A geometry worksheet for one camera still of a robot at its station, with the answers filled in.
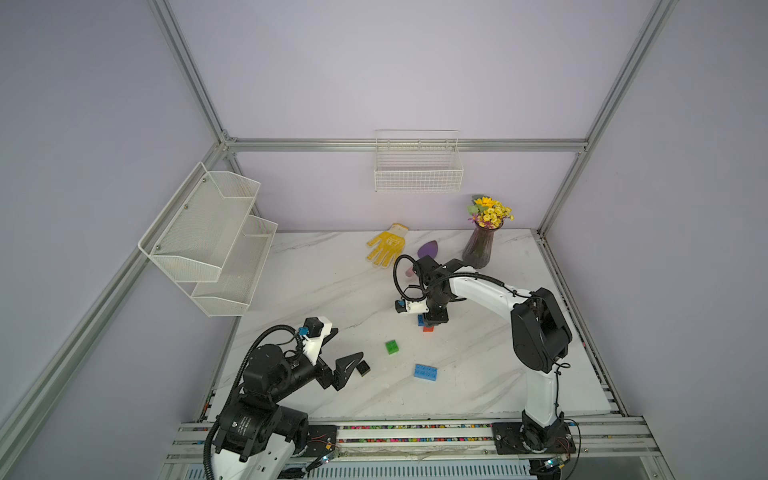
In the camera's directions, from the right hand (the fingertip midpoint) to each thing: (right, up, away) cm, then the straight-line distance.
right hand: (432, 317), depth 92 cm
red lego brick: (-1, -4, 0) cm, 4 cm away
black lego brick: (-21, -13, -8) cm, 26 cm away
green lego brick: (-13, -8, -4) cm, 16 cm away
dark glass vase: (+17, +21, +12) cm, 30 cm away
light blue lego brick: (-3, -14, -8) cm, 17 cm away
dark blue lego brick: (-4, 0, -5) cm, 6 cm away
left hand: (-23, -2, -24) cm, 34 cm away
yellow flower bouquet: (+17, +33, -1) cm, 37 cm away
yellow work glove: (-13, +24, +25) cm, 37 cm away
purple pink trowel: (+1, +22, +23) cm, 32 cm away
